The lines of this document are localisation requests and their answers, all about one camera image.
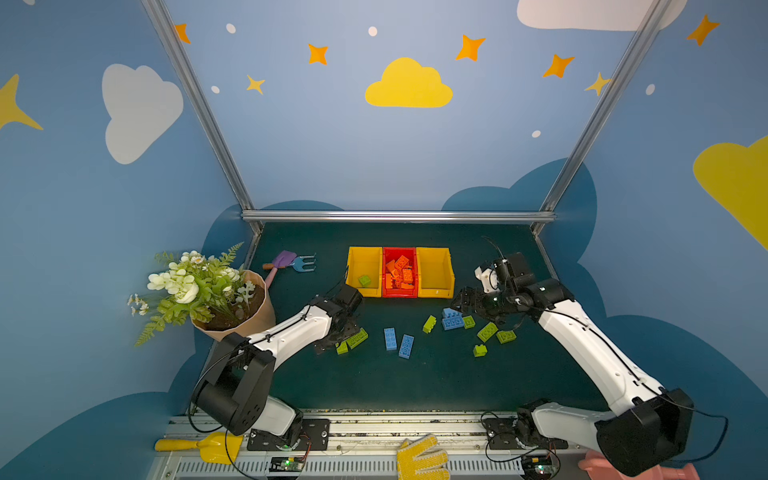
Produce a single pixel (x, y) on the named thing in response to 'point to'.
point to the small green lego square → (468, 322)
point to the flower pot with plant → (216, 294)
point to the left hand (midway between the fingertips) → (346, 335)
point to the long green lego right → (487, 331)
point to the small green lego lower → (479, 350)
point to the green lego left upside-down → (358, 339)
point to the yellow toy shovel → (212, 447)
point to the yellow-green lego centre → (429, 324)
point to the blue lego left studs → (390, 338)
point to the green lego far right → (506, 336)
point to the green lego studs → (343, 348)
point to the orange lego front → (407, 275)
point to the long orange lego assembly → (393, 282)
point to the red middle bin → (391, 253)
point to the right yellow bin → (435, 273)
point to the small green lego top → (364, 280)
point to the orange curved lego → (391, 266)
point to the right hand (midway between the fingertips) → (466, 305)
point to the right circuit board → (537, 467)
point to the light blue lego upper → (451, 315)
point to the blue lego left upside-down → (406, 346)
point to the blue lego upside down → (452, 324)
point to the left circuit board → (286, 464)
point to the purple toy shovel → (284, 259)
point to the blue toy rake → (298, 264)
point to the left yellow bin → (364, 270)
